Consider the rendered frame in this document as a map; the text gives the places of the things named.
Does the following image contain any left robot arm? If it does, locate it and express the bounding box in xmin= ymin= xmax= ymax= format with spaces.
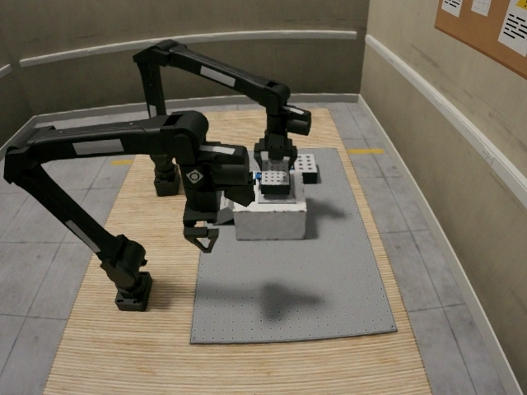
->
xmin=133 ymin=39 xmax=312 ymax=187

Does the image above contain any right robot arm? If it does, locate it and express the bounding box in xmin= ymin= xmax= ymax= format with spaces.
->
xmin=3 ymin=110 xmax=255 ymax=308

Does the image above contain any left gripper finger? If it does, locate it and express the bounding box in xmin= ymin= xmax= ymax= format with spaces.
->
xmin=289 ymin=157 xmax=297 ymax=172
xmin=254 ymin=152 xmax=262 ymax=171

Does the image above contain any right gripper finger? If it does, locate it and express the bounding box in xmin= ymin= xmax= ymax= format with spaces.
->
xmin=184 ymin=228 xmax=219 ymax=253

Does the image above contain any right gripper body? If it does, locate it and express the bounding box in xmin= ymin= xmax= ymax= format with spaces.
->
xmin=183 ymin=182 xmax=217 ymax=237

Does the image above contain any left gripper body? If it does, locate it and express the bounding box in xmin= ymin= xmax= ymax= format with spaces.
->
xmin=254 ymin=129 xmax=298 ymax=157

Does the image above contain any grey work mat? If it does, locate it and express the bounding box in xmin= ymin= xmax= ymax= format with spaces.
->
xmin=189 ymin=147 xmax=398 ymax=345

